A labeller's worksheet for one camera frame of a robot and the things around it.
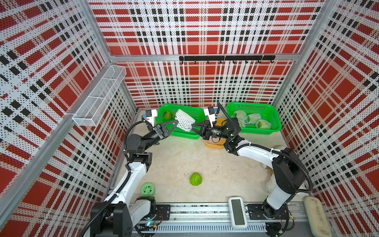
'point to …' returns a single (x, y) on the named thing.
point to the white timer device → (237, 212)
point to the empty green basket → (267, 111)
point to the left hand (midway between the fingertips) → (180, 122)
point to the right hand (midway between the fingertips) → (190, 127)
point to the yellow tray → (216, 143)
